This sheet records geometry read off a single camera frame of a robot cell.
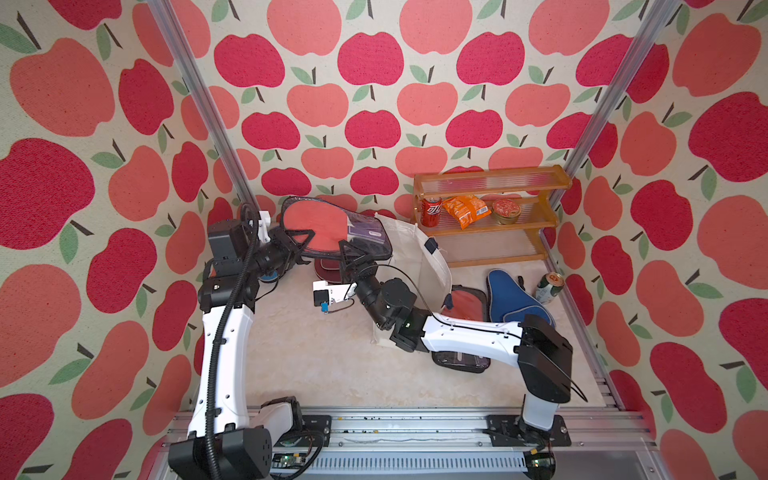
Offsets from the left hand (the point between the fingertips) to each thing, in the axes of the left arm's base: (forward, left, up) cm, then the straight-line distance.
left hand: (315, 239), depth 67 cm
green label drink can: (+5, -67, -26) cm, 72 cm away
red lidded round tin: (+29, -57, -17) cm, 66 cm away
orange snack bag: (+29, -44, -16) cm, 55 cm away
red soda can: (+25, -31, -14) cm, 42 cm away
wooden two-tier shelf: (+32, -58, -36) cm, 75 cm away
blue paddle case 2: (+2, +14, -17) cm, 22 cm away
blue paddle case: (+4, -57, -34) cm, 67 cm away
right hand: (-2, -9, -1) cm, 9 cm away
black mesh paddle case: (+4, -44, -34) cm, 56 cm away
